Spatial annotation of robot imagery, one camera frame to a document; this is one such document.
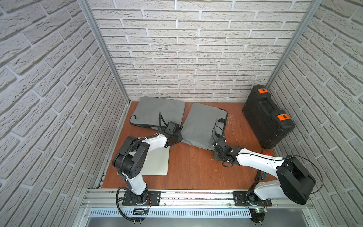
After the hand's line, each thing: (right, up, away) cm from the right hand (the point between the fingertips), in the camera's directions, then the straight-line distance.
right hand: (219, 153), depth 89 cm
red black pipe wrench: (+31, 0, 0) cm, 31 cm away
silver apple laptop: (-40, -5, -3) cm, 40 cm away
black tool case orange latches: (+29, +19, -7) cm, 35 cm away
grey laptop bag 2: (-8, +18, +10) cm, 22 cm away
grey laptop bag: (-55, +27, +27) cm, 67 cm away
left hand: (-24, +11, +6) cm, 27 cm away
